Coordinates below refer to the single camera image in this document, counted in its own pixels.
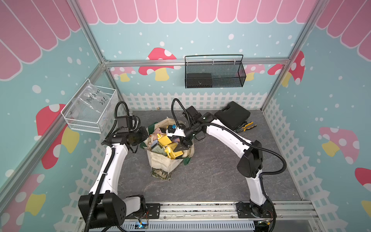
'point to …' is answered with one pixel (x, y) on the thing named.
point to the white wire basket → (75, 123)
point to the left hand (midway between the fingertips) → (148, 135)
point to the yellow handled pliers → (244, 126)
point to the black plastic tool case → (233, 115)
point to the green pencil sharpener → (158, 148)
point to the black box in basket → (199, 80)
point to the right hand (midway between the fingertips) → (174, 143)
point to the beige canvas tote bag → (162, 166)
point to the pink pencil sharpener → (157, 131)
